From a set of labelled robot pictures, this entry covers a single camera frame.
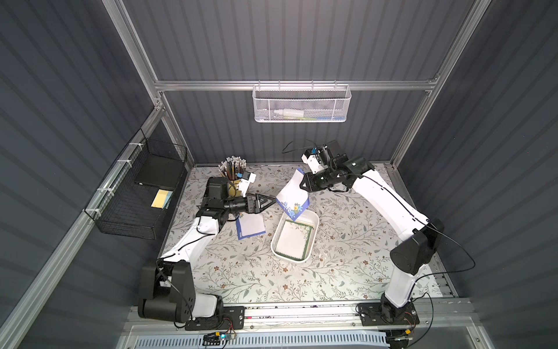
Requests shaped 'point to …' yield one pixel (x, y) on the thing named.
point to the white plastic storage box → (294, 240)
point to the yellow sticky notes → (162, 198)
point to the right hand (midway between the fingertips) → (302, 186)
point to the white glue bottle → (289, 113)
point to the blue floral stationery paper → (250, 225)
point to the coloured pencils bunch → (232, 167)
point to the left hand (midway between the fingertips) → (270, 202)
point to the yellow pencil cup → (233, 188)
